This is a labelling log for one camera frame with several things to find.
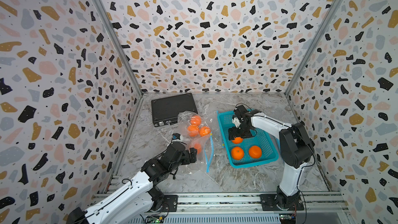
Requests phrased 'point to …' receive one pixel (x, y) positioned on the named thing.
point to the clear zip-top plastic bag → (209, 143)
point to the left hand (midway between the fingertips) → (192, 152)
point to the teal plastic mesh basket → (262, 148)
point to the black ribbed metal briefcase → (165, 110)
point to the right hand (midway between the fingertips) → (235, 137)
